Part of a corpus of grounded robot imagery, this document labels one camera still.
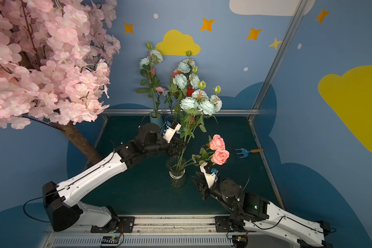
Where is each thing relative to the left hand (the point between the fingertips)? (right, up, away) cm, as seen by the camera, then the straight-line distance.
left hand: (185, 140), depth 69 cm
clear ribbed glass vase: (-5, -14, +10) cm, 18 cm away
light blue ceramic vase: (-18, +12, +24) cm, 33 cm away
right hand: (+5, -14, -3) cm, 16 cm away
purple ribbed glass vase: (-10, +13, +26) cm, 31 cm away
